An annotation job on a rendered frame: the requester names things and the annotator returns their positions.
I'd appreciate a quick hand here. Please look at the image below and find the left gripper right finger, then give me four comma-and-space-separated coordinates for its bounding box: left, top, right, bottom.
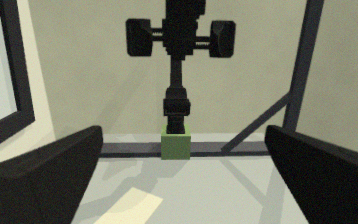
264, 125, 358, 224

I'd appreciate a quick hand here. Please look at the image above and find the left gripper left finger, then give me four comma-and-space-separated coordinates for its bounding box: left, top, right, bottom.
0, 125, 103, 224

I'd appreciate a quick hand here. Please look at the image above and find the cream wall panel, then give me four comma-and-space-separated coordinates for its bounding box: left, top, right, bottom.
0, 0, 56, 162

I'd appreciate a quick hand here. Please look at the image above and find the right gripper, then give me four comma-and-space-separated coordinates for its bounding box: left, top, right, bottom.
125, 18, 236, 58

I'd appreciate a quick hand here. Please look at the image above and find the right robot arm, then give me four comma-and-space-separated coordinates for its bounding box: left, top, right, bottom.
162, 0, 206, 134

